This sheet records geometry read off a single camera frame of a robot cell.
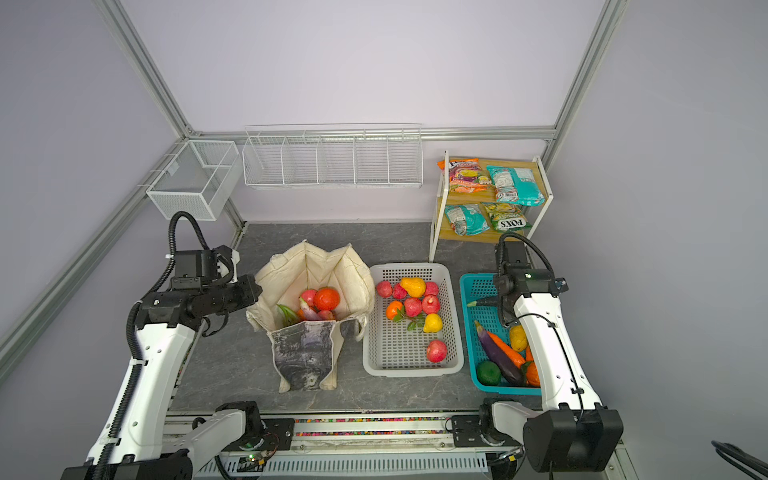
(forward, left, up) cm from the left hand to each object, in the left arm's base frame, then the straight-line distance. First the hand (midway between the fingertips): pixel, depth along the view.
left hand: (261, 292), depth 73 cm
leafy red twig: (0, -40, -21) cm, 45 cm away
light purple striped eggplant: (0, -9, -12) cm, 15 cm away
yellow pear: (+9, -40, -16) cm, 44 cm away
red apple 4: (+3, -39, -19) cm, 43 cm away
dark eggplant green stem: (+5, -61, -21) cm, 65 cm away
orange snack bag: (+27, -55, +12) cm, 62 cm away
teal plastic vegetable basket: (+9, -59, -17) cm, 62 cm away
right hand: (-2, -63, -4) cm, 63 cm away
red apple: (+8, -7, -17) cm, 20 cm away
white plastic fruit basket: (-6, -48, -17) cm, 52 cm away
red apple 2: (+1, -13, -16) cm, 21 cm away
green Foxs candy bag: (+27, -71, -6) cm, 77 cm away
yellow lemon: (-2, -44, -20) cm, 49 cm away
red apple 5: (+4, -44, -18) cm, 48 cm away
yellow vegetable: (-8, -68, -19) cm, 71 cm away
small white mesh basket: (+43, +29, +3) cm, 52 cm away
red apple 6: (-11, -44, -19) cm, 49 cm away
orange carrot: (-11, -65, -21) cm, 69 cm away
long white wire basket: (+48, -15, +6) cm, 51 cm away
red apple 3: (+10, -30, -17) cm, 36 cm away
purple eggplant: (-17, -63, -20) cm, 69 cm away
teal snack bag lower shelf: (+27, -58, -6) cm, 65 cm away
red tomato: (+6, -13, -15) cm, 21 cm away
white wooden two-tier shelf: (+22, -59, +7) cm, 64 cm away
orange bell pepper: (-19, -68, -18) cm, 73 cm away
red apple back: (+9, -35, -18) cm, 40 cm away
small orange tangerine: (+2, -32, -18) cm, 37 cm away
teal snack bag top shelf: (+22, -67, +11) cm, 72 cm away
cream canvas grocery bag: (-13, -11, -8) cm, 19 cm away
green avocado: (-18, -57, -18) cm, 62 cm away
